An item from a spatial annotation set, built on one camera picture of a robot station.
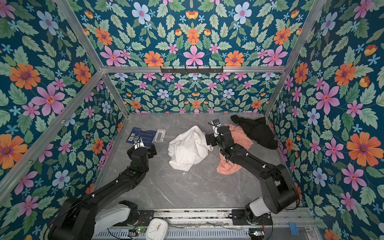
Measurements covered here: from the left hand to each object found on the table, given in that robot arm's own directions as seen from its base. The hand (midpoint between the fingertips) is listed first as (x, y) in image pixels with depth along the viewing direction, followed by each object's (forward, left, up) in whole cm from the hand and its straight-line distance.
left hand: (144, 141), depth 83 cm
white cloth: (-1, -24, -9) cm, 26 cm away
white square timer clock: (-41, -10, -12) cm, 44 cm away
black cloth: (+9, -70, -8) cm, 71 cm away
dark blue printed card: (+13, +5, -14) cm, 19 cm away
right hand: (+5, -41, 0) cm, 41 cm away
